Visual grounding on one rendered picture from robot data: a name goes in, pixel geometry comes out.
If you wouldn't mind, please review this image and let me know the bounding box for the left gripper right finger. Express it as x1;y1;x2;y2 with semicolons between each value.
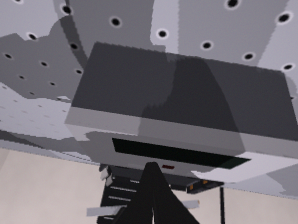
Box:
152;162;200;224

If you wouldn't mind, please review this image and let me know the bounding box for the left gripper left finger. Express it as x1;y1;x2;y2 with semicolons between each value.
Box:
115;162;153;224

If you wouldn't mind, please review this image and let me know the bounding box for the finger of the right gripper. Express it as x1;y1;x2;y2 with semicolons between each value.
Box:
110;207;125;224

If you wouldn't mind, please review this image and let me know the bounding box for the white gel cassette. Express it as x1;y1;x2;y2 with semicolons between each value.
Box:
86;200;199;217

